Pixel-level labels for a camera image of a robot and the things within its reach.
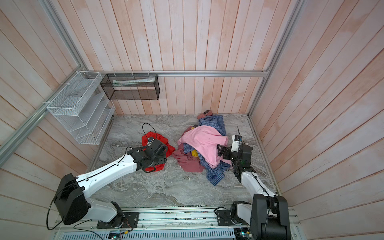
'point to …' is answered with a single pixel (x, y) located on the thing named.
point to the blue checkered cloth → (216, 173)
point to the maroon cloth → (187, 162)
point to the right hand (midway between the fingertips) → (225, 145)
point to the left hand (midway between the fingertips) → (159, 160)
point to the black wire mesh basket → (131, 87)
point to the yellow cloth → (195, 153)
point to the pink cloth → (206, 139)
